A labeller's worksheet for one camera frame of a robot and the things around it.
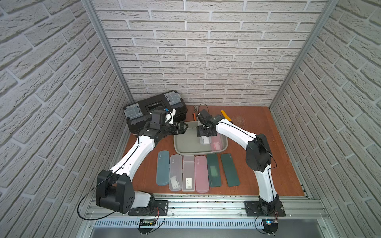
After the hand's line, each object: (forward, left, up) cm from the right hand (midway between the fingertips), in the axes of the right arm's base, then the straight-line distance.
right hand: (205, 132), depth 94 cm
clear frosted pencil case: (-6, +1, +1) cm, 6 cm away
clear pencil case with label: (-24, +19, -7) cm, 32 cm away
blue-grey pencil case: (-20, +27, -6) cm, 34 cm away
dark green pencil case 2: (-23, -13, -8) cm, 28 cm away
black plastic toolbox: (+8, +43, +10) cm, 45 cm away
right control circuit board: (-51, -27, -10) cm, 58 cm away
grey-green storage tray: (-3, +11, -8) cm, 14 cm away
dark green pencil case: (-26, -3, -9) cm, 27 cm away
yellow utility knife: (+19, -19, -8) cm, 28 cm away
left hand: (-3, +13, +14) cm, 19 cm away
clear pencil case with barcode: (-24, +12, -7) cm, 27 cm away
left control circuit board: (-45, +34, -11) cm, 58 cm away
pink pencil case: (-5, -7, -6) cm, 10 cm away
